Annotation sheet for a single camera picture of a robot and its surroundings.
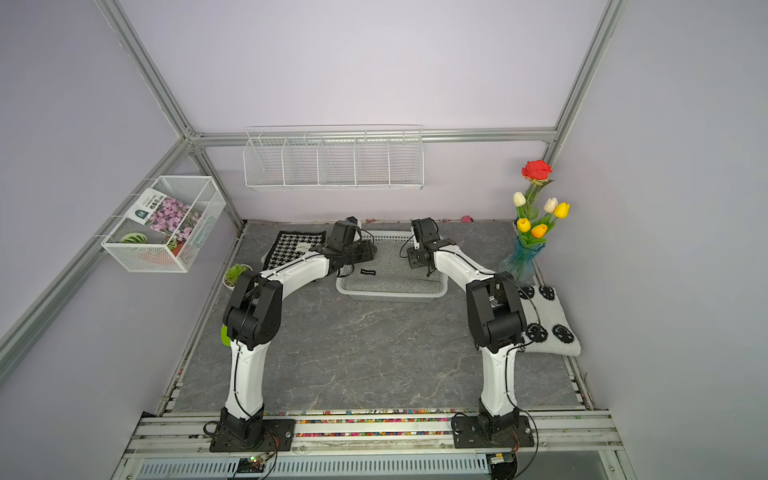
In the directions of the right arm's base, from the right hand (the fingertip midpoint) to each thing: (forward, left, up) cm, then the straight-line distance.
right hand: (419, 252), depth 101 cm
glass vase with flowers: (-8, -28, +21) cm, 37 cm away
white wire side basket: (-17, +70, +23) cm, 76 cm away
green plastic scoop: (-27, +60, -8) cm, 66 cm away
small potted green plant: (-10, +60, +2) cm, 60 cm away
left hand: (0, +15, +2) cm, 15 cm away
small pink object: (+25, -22, -9) cm, 34 cm away
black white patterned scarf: (-27, -36, -3) cm, 45 cm away
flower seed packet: (-8, +66, +26) cm, 72 cm away
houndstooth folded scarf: (+8, +47, -4) cm, 48 cm away
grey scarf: (-7, +10, -2) cm, 13 cm away
